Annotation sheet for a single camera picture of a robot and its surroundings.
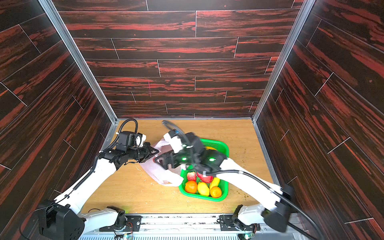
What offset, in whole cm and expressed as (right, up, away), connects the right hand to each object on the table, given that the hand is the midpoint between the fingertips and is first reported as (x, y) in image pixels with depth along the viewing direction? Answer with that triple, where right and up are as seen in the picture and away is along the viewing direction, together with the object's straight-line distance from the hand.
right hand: (164, 154), depth 65 cm
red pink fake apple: (+12, -16, +21) cm, 29 cm away
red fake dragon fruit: (+22, -16, +17) cm, 32 cm away
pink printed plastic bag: (+2, -13, +8) cm, 15 cm away
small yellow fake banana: (+26, -19, +18) cm, 37 cm away
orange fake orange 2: (+25, -22, +12) cm, 35 cm away
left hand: (-4, 0, +13) cm, 13 cm away
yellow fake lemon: (+19, -21, +15) cm, 32 cm away
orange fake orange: (+12, -20, +15) cm, 28 cm away
